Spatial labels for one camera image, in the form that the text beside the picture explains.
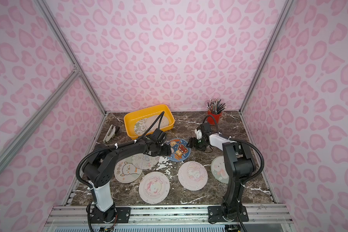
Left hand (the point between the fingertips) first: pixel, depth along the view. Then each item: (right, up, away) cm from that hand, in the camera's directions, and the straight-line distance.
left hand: (168, 152), depth 93 cm
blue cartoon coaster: (+7, -1, +4) cm, 8 cm away
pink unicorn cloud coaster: (+15, -13, -7) cm, 21 cm away
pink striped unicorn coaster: (-8, -18, -11) cm, 22 cm away
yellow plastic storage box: (-31, +23, +21) cm, 44 cm away
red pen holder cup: (+38, +24, +24) cm, 51 cm away
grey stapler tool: (-42, +13, +14) cm, 47 cm away
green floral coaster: (-22, +16, +17) cm, 32 cm away
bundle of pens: (+33, +30, +8) cm, 45 cm away
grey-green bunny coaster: (+31, -10, -5) cm, 33 cm away
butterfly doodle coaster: (-15, -6, -1) cm, 16 cm away
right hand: (+15, +4, +3) cm, 16 cm away
